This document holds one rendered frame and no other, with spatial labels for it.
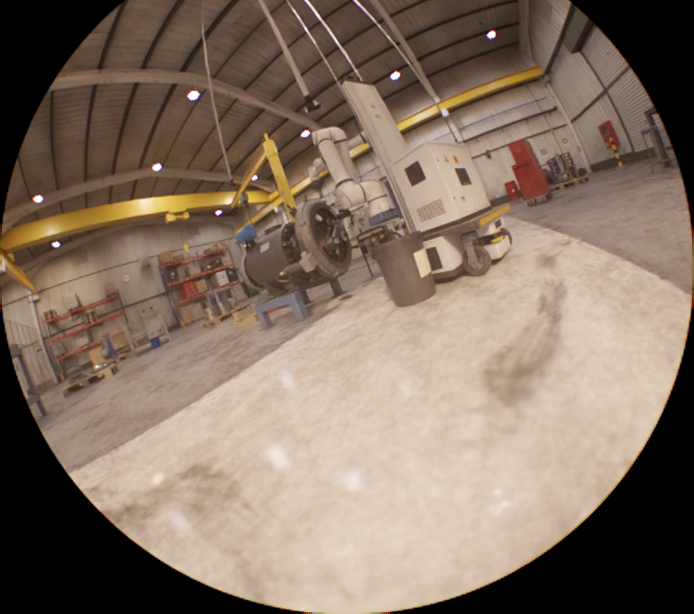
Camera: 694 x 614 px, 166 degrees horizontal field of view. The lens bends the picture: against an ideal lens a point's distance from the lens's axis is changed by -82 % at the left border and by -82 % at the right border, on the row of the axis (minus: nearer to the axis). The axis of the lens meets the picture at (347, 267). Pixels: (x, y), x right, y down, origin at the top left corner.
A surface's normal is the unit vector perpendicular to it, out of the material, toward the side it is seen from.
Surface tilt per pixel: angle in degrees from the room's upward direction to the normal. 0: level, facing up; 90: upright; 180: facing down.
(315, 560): 0
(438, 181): 90
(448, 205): 90
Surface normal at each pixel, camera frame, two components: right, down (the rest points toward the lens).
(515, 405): -0.36, -0.93
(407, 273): -0.18, 0.18
